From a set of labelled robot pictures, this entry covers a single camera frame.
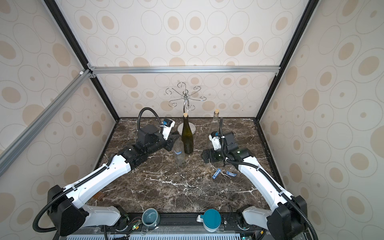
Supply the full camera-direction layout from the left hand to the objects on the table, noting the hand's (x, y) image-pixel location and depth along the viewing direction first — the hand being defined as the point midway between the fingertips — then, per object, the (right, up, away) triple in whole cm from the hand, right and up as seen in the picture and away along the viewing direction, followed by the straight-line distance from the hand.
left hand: (181, 134), depth 73 cm
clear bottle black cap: (-2, -10, +10) cm, 15 cm away
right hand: (+17, -10, +8) cm, 21 cm away
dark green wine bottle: (+2, -2, +13) cm, 14 cm away
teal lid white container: (+14, -39, -5) cm, 42 cm away
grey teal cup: (-15, -42, +2) cm, 45 cm away
